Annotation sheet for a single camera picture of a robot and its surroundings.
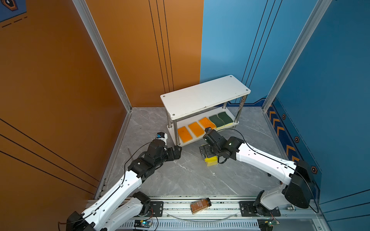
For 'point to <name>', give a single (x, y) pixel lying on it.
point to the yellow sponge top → (212, 159)
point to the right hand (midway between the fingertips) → (208, 148)
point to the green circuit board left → (142, 224)
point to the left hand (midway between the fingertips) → (176, 147)
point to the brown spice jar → (197, 207)
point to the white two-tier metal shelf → (216, 105)
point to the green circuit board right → (267, 224)
